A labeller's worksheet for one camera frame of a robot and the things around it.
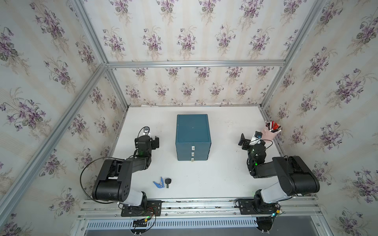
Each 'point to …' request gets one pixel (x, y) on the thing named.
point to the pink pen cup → (267, 134)
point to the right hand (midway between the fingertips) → (252, 135)
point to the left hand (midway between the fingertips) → (149, 137)
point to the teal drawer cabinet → (193, 137)
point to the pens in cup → (273, 127)
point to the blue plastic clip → (161, 185)
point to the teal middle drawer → (193, 153)
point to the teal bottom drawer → (192, 158)
